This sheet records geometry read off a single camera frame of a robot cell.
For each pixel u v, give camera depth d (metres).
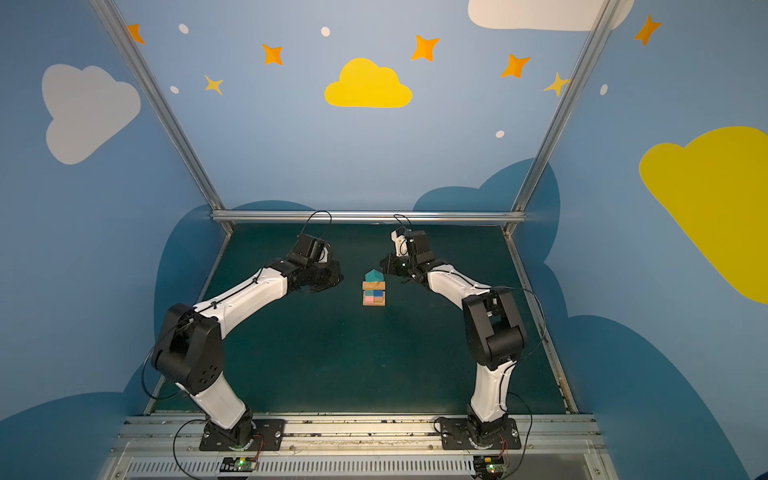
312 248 0.71
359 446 0.73
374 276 0.93
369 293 0.99
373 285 0.95
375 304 0.98
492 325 0.51
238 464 0.71
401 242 0.86
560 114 0.88
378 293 0.98
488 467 0.71
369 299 0.98
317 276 0.76
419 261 0.76
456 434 0.75
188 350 0.46
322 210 0.75
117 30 0.71
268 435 0.73
